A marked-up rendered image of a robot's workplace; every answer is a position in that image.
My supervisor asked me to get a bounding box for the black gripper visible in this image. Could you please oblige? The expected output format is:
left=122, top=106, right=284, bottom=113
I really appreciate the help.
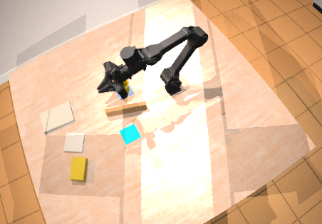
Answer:
left=96, top=64, right=133, bottom=99

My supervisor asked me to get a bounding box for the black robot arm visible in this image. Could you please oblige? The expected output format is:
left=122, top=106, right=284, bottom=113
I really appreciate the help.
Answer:
left=103, top=25, right=208, bottom=96

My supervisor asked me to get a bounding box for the yellow cup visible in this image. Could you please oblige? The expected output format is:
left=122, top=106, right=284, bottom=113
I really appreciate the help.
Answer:
left=123, top=80, right=130, bottom=93

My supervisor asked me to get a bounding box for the light wooden flat bar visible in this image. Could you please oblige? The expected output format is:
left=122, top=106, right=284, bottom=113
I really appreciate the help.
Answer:
left=105, top=101, right=147, bottom=117

